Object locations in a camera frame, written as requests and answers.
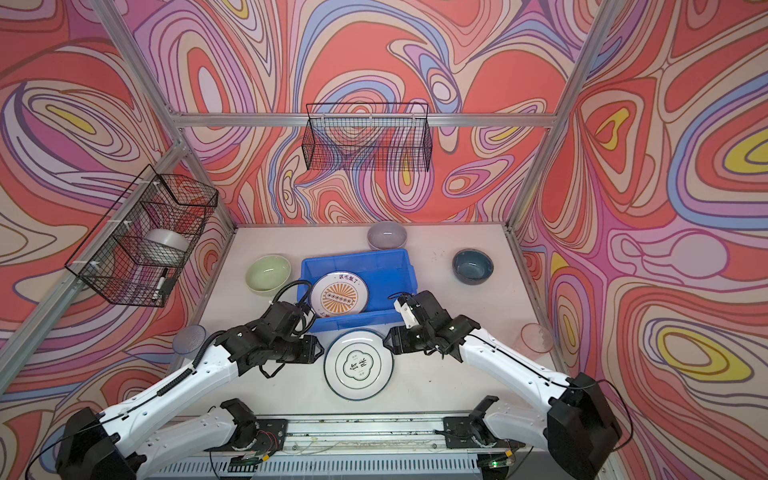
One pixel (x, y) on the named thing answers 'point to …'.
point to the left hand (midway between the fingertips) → (325, 351)
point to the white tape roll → (165, 246)
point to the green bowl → (266, 275)
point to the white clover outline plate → (359, 365)
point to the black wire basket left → (136, 250)
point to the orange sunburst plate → (339, 294)
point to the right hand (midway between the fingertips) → (396, 351)
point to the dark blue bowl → (472, 266)
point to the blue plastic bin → (387, 274)
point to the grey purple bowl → (387, 235)
